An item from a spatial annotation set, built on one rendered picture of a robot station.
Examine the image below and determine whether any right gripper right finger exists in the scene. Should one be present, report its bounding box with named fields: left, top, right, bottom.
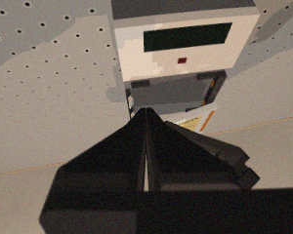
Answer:
left=146, top=107, right=242, bottom=191

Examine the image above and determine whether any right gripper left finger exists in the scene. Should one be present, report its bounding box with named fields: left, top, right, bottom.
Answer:
left=49, top=108, right=147, bottom=192

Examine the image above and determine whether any large grey flat plate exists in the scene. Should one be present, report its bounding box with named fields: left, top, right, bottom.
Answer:
left=0, top=0, right=293, bottom=174

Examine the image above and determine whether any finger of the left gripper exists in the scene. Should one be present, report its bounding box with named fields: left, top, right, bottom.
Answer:
left=165, top=121, right=245, bottom=166

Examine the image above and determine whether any white gel cassette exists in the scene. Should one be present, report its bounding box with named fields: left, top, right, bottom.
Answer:
left=164, top=101, right=218, bottom=134

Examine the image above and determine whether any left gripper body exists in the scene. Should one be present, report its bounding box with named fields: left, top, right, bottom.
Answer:
left=233, top=153, right=260, bottom=189

